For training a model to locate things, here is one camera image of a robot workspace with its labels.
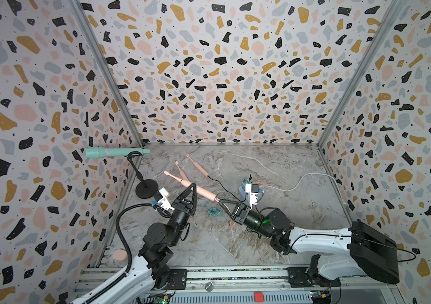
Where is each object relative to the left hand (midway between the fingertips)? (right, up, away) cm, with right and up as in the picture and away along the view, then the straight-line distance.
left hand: (201, 187), depth 64 cm
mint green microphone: (-38, +12, +5) cm, 41 cm away
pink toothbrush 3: (-1, -1, +1) cm, 1 cm away
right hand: (+8, -5, -1) cm, 10 cm away
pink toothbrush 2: (-17, +2, +41) cm, 45 cm away
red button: (+21, -43, +7) cm, 48 cm away
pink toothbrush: (-9, +7, +45) cm, 46 cm away
